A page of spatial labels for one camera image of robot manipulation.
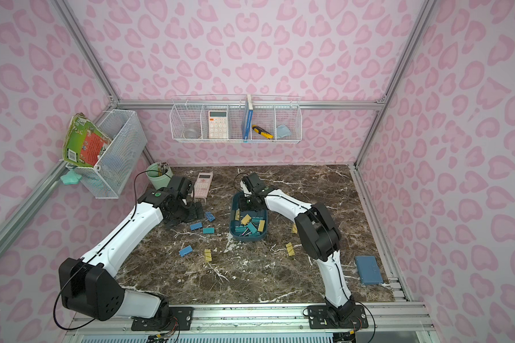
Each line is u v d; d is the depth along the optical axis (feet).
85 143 2.40
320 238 1.75
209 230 3.16
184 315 2.42
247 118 2.82
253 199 2.69
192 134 3.16
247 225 3.12
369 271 2.75
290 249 2.89
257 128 3.21
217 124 3.07
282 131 3.30
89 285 1.33
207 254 2.87
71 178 2.06
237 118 3.21
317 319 2.37
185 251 2.89
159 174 3.27
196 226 3.19
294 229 3.08
